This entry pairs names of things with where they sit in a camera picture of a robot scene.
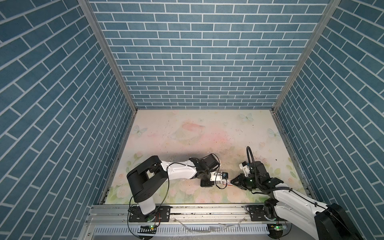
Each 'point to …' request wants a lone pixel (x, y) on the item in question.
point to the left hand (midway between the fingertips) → (212, 180)
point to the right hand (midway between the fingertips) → (230, 181)
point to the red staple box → (228, 183)
